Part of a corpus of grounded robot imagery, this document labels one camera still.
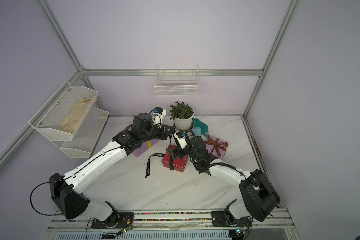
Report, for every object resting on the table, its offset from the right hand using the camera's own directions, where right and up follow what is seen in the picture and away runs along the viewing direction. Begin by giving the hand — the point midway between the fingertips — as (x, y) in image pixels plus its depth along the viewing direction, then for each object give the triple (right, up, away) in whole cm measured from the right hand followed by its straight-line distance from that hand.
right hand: (174, 144), depth 83 cm
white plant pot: (+5, +12, +21) cm, 25 cm away
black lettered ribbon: (-2, -10, +1) cm, 10 cm away
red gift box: (+3, -12, +3) cm, 13 cm away
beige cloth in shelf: (-53, +20, 0) cm, 57 cm away
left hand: (0, +8, -9) cm, 12 cm away
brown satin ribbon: (+27, -2, +11) cm, 29 cm away
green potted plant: (+3, +21, +16) cm, 27 cm away
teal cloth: (+21, +10, +32) cm, 39 cm away
